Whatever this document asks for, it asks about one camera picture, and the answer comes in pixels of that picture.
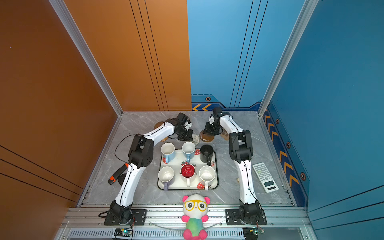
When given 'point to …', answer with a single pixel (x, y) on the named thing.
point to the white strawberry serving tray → (178, 174)
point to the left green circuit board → (124, 232)
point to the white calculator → (265, 177)
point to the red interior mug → (188, 171)
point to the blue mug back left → (168, 150)
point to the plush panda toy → (195, 210)
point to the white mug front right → (207, 173)
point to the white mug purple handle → (165, 174)
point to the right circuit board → (252, 233)
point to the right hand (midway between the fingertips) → (205, 132)
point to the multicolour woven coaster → (196, 139)
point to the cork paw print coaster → (225, 135)
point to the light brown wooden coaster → (158, 124)
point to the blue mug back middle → (188, 149)
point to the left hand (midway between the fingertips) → (194, 137)
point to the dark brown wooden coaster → (205, 137)
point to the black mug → (206, 154)
